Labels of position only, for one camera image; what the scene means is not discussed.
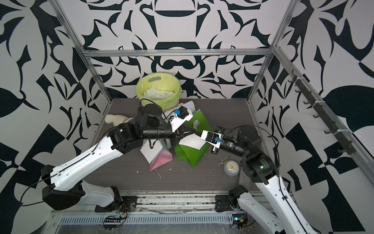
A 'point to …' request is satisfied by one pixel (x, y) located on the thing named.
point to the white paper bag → (190, 105)
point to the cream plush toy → (115, 119)
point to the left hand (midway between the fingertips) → (192, 125)
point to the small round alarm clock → (231, 168)
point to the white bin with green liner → (163, 89)
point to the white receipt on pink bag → (149, 154)
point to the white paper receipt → (194, 141)
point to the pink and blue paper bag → (158, 155)
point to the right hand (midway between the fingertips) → (198, 129)
